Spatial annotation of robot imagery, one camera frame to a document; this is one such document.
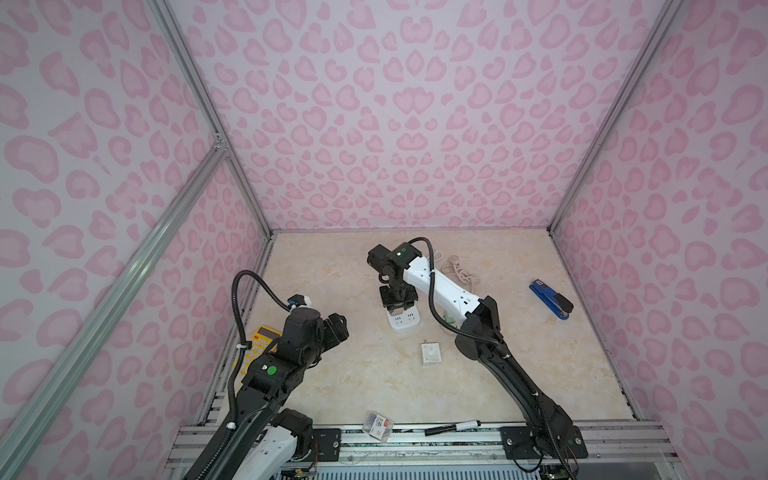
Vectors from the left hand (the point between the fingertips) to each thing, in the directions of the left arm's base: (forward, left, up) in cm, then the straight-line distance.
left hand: (342, 323), depth 76 cm
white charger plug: (-3, -24, -15) cm, 28 cm away
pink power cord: (+27, -35, -14) cm, 46 cm away
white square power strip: (+8, -17, -15) cm, 24 cm away
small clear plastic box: (-21, -8, -16) cm, 27 cm away
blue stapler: (+13, -66, -16) cm, 69 cm away
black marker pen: (-21, -28, -16) cm, 38 cm away
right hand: (+10, -12, -11) cm, 19 cm away
